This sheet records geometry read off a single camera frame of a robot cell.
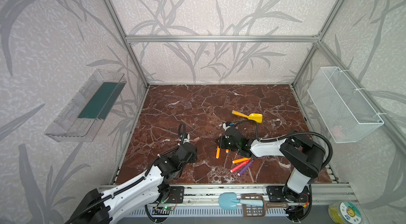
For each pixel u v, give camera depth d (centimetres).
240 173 80
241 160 84
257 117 102
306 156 47
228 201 71
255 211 70
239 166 82
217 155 85
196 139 92
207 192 75
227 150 87
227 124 83
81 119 64
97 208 42
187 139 76
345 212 63
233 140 70
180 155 63
